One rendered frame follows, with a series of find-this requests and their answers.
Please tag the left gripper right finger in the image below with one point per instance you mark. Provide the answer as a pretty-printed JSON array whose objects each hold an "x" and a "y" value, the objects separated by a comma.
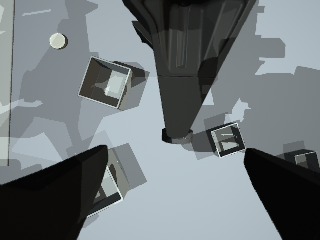
[{"x": 289, "y": 192}]

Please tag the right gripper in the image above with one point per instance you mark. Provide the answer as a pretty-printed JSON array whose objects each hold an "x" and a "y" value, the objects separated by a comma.
[{"x": 190, "y": 40}]

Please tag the white flat bar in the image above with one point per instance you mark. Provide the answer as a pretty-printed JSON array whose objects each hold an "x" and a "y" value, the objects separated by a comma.
[{"x": 6, "y": 50}]

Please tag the dark grey disc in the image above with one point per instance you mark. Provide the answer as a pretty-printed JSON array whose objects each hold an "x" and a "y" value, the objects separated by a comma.
[
  {"x": 189, "y": 135},
  {"x": 177, "y": 141}
]

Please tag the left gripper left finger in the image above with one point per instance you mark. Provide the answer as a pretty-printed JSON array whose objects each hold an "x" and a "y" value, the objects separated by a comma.
[{"x": 53, "y": 203}]

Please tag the small white round disc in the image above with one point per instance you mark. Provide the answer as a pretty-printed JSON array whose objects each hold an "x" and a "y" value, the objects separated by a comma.
[{"x": 58, "y": 41}]

